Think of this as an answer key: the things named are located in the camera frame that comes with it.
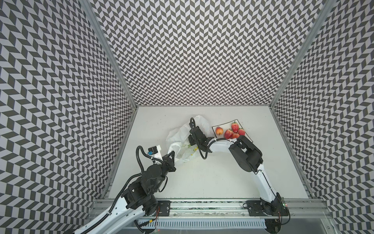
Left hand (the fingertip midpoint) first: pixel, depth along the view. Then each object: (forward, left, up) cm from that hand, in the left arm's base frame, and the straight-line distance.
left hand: (175, 153), depth 73 cm
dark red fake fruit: (+22, -41, -14) cm, 49 cm away
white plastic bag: (+3, -2, +1) cm, 4 cm away
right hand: (+22, -8, -20) cm, 31 cm away
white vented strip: (-28, -4, -18) cm, 33 cm away
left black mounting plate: (-21, +6, -17) cm, 28 cm away
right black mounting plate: (-23, -48, -9) cm, 54 cm away
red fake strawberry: (+21, -33, -14) cm, 41 cm away
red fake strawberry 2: (+19, -37, -15) cm, 45 cm away
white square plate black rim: (+26, -24, -16) cm, 39 cm away
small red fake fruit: (+23, -27, -14) cm, 38 cm away
